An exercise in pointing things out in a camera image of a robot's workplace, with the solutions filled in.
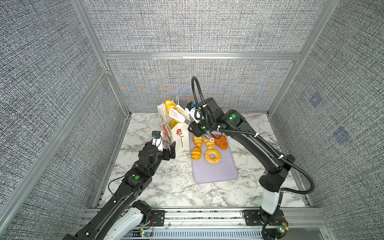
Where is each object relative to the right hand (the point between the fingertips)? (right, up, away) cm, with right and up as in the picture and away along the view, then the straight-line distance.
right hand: (191, 125), depth 73 cm
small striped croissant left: (+3, -17, +21) cm, 27 cm away
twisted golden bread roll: (+12, -13, +24) cm, 30 cm away
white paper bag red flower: (-7, -6, +14) cm, 16 cm away
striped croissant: (+4, -10, +27) cm, 29 cm away
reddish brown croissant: (+20, -11, +24) cm, 33 cm away
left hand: (-12, -8, +1) cm, 15 cm away
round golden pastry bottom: (-9, +1, -1) cm, 9 cm away
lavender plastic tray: (+22, -28, +22) cm, 42 cm away
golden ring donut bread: (+10, -19, +19) cm, 29 cm away
